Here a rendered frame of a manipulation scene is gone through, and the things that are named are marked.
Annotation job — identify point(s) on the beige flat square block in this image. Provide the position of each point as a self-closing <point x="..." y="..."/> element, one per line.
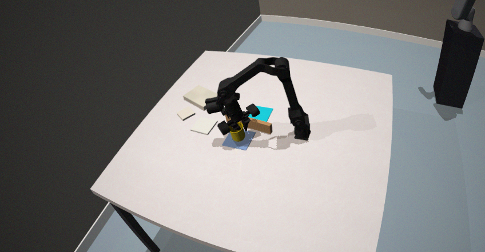
<point x="198" y="95"/>

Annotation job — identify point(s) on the small beige flat block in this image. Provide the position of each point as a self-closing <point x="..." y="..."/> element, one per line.
<point x="186" y="113"/>

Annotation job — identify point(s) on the yellow cup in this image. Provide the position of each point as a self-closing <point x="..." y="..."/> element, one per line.
<point x="237" y="135"/>

